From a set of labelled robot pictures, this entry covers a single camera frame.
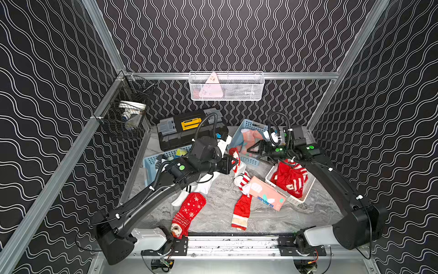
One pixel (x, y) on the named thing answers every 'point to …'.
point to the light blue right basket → (237, 140)
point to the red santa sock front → (191, 203)
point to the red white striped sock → (242, 206)
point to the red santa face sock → (234, 152)
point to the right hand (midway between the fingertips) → (252, 153)
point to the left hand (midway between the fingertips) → (239, 158)
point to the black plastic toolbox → (180, 131)
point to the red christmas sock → (290, 177)
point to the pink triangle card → (212, 88)
